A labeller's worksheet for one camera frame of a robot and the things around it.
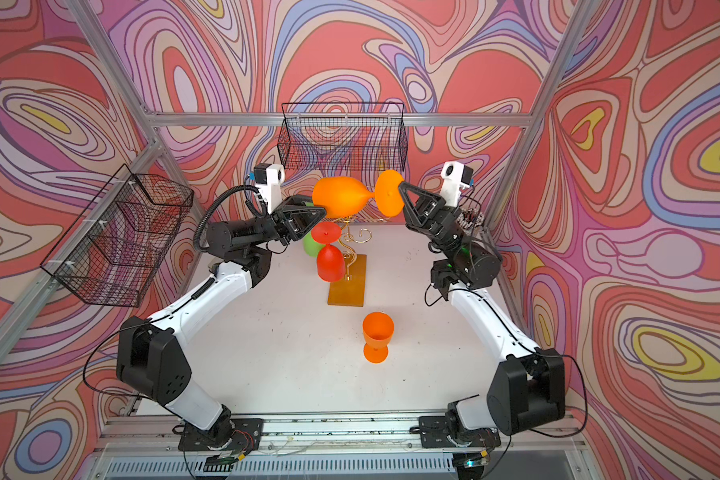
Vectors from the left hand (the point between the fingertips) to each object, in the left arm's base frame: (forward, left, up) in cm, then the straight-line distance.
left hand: (328, 220), depth 54 cm
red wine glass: (+10, +3, -27) cm, 29 cm away
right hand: (-1, -12, +6) cm, 13 cm away
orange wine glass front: (-5, -10, -35) cm, 37 cm away
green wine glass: (+17, +9, -27) cm, 33 cm away
